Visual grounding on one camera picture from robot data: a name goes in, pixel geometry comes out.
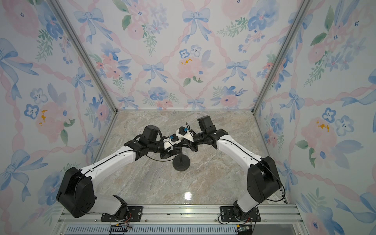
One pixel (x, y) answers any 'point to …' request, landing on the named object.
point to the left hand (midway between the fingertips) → (177, 146)
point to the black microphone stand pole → (180, 152)
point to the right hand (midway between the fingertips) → (180, 142)
